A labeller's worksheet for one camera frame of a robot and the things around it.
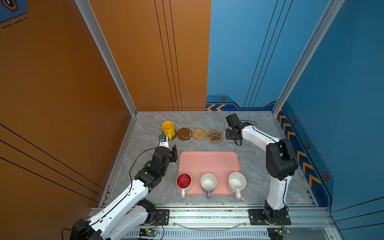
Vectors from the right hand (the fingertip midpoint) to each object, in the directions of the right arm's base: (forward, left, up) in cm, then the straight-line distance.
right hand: (229, 135), depth 99 cm
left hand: (-15, +35, +13) cm, 41 cm away
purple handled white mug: (-29, +15, -6) cm, 33 cm away
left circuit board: (-52, +46, -7) cm, 70 cm away
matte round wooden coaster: (+1, +39, -4) cm, 39 cm away
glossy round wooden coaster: (+5, +31, -4) cm, 32 cm away
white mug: (-29, -1, -6) cm, 30 cm away
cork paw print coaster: (+3, +9, -6) cm, 11 cm away
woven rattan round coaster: (+4, +20, -5) cm, 21 cm away
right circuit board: (-52, -18, -7) cm, 55 cm away
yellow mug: (+2, +40, +5) cm, 40 cm away
